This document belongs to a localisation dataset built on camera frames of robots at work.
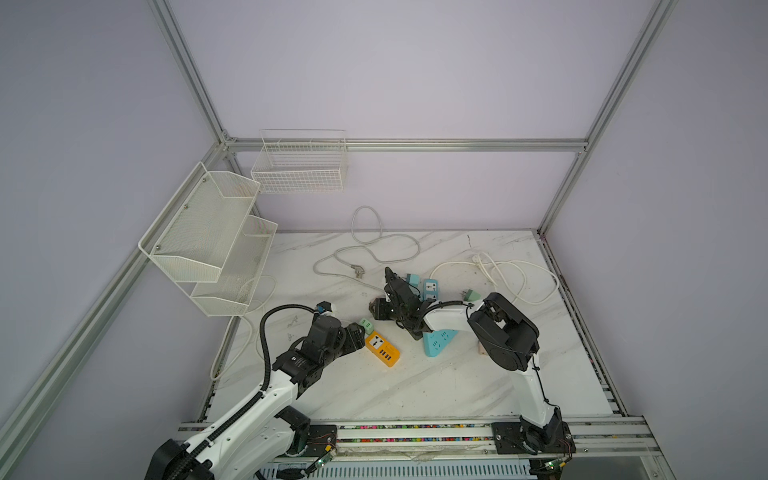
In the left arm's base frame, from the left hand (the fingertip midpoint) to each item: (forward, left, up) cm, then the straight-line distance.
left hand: (354, 335), depth 82 cm
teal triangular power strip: (0, -24, -5) cm, 24 cm away
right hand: (+13, -4, -7) cm, 15 cm away
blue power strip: (+20, -24, -7) cm, 32 cm away
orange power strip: (-2, -8, -6) cm, 10 cm away
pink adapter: (-13, -28, +22) cm, 38 cm away
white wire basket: (+49, +19, +24) cm, 58 cm away
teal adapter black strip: (+25, -18, -7) cm, 32 cm away
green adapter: (+4, -4, -2) cm, 5 cm away
